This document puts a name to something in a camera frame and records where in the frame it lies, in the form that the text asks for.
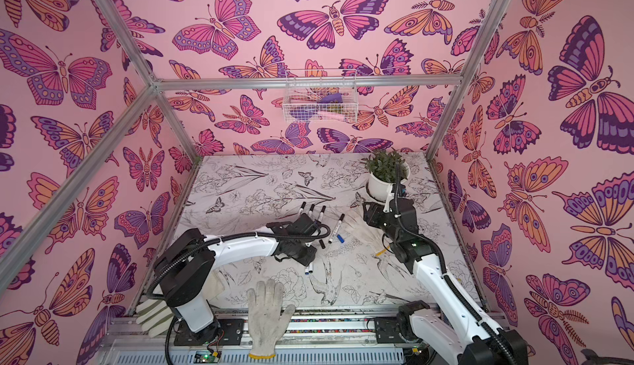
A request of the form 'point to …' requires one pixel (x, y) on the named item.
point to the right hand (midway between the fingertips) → (372, 203)
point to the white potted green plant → (381, 166)
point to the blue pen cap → (340, 239)
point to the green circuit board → (205, 357)
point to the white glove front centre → (267, 320)
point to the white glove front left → (154, 317)
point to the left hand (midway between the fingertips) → (313, 255)
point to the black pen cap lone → (322, 244)
